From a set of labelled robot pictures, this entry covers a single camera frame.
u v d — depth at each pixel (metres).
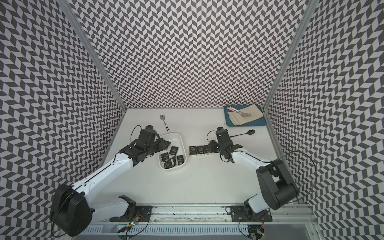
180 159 0.89
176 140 1.00
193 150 0.94
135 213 0.69
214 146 0.79
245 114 1.12
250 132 1.01
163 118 1.12
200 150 0.94
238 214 0.73
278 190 0.43
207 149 0.94
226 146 0.68
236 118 1.11
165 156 0.89
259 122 1.07
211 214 0.75
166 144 0.90
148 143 0.64
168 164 0.86
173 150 0.94
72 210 0.39
